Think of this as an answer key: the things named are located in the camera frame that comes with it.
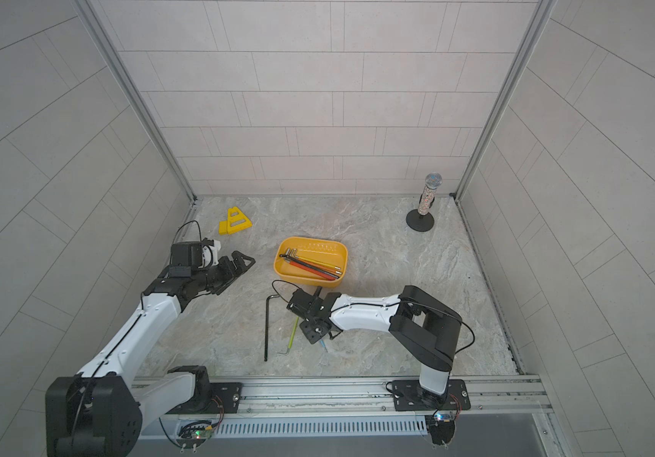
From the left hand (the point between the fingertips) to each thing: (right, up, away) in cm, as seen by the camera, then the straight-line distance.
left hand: (251, 263), depth 83 cm
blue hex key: (+21, -23, -2) cm, 31 cm away
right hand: (+18, -21, +3) cm, 28 cm away
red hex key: (+16, -5, +14) cm, 22 cm away
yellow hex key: (+18, -2, +14) cm, 23 cm away
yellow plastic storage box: (+22, +2, +17) cm, 28 cm away
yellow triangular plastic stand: (-14, +12, +26) cm, 32 cm away
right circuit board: (+51, -37, -14) cm, 65 cm away
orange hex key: (+16, -2, +12) cm, 20 cm away
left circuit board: (-8, -37, -17) cm, 42 cm away
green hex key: (+12, -21, -2) cm, 24 cm away
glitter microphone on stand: (+57, +13, +25) cm, 63 cm away
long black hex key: (+12, -2, +15) cm, 20 cm away
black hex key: (+5, -18, 0) cm, 19 cm away
